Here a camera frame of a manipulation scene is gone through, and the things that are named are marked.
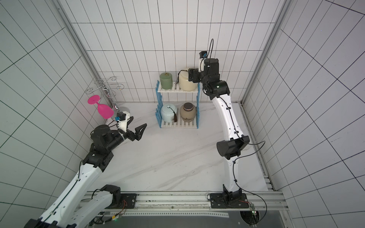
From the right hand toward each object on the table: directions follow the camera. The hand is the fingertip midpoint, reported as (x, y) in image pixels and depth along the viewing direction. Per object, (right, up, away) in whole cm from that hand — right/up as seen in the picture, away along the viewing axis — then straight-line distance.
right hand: (188, 68), depth 75 cm
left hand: (-27, -30, -2) cm, 40 cm away
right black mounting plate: (+15, -71, -3) cm, 72 cm away
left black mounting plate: (-32, -70, -3) cm, 77 cm away
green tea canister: (-14, -4, +11) cm, 18 cm away
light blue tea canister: (-13, -25, +22) cm, 36 cm away
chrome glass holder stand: (-52, -8, +15) cm, 55 cm away
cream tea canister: (-2, -6, +11) cm, 13 cm away
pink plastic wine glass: (-57, -23, +20) cm, 65 cm away
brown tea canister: (0, -23, +20) cm, 31 cm away
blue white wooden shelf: (-8, -8, +17) cm, 20 cm away
